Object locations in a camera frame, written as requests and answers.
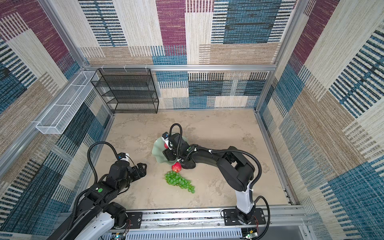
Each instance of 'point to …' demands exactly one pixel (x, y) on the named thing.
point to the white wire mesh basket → (54, 121)
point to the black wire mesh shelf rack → (127, 90)
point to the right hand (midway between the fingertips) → (169, 150)
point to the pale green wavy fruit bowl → (158, 147)
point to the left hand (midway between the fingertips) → (141, 165)
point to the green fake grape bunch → (174, 178)
